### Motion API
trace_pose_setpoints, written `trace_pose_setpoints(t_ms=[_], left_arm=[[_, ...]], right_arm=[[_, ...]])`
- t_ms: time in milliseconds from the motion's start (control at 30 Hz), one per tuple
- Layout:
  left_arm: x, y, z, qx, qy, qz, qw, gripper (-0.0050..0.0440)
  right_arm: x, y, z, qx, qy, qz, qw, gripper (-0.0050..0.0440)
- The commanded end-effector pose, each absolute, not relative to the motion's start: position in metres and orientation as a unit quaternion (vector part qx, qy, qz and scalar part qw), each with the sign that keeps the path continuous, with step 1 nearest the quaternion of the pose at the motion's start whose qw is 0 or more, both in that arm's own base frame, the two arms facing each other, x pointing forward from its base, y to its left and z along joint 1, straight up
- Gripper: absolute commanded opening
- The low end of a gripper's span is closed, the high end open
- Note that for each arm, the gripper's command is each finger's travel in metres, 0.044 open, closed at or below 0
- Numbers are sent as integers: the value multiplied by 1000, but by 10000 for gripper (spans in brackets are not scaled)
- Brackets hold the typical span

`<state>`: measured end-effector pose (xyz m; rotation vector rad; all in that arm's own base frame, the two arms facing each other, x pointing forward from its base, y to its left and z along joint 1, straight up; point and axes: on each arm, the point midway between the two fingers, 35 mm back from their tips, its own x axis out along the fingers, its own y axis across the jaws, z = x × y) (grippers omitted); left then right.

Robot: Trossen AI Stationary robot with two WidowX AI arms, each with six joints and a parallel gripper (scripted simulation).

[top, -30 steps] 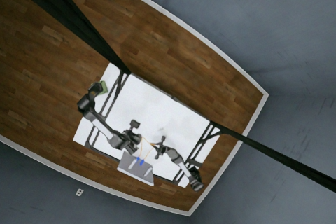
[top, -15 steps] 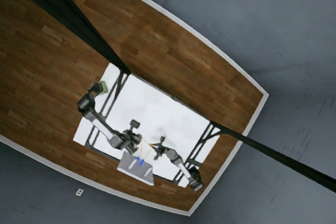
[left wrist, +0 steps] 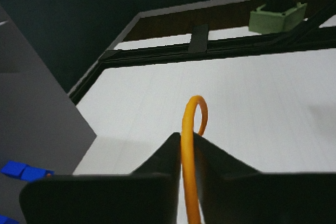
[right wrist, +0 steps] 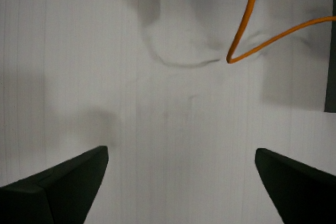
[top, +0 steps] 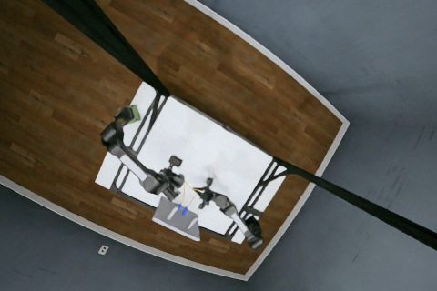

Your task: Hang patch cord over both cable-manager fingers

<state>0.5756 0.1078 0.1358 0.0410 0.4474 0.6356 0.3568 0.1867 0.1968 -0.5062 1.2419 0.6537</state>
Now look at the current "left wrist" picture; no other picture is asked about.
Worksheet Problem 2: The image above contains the orange cable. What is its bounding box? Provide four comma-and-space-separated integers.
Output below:
20, 95, 208, 224

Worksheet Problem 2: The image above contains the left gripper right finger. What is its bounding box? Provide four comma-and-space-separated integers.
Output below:
193, 132, 336, 224

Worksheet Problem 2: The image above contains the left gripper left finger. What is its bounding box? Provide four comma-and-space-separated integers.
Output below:
19, 132, 181, 224

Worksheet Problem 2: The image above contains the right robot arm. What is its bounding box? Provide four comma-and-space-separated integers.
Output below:
261, 0, 297, 13

